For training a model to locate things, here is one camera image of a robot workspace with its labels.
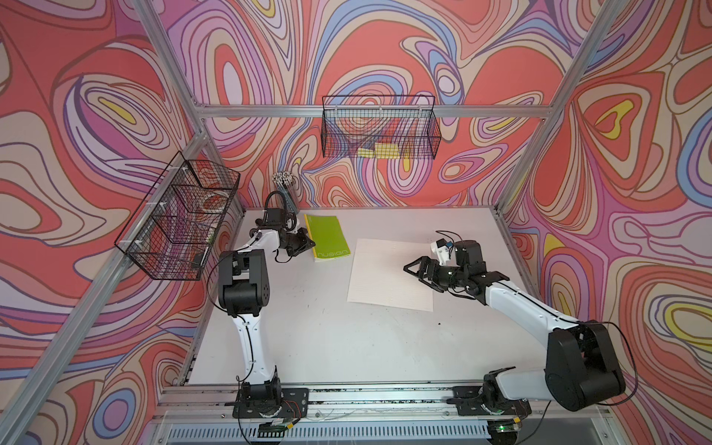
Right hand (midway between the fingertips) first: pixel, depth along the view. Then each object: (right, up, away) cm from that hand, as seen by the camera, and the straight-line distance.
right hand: (413, 280), depth 84 cm
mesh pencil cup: (-45, +35, +21) cm, 60 cm away
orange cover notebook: (-10, -2, +15) cm, 18 cm away
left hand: (-33, +11, +18) cm, 39 cm away
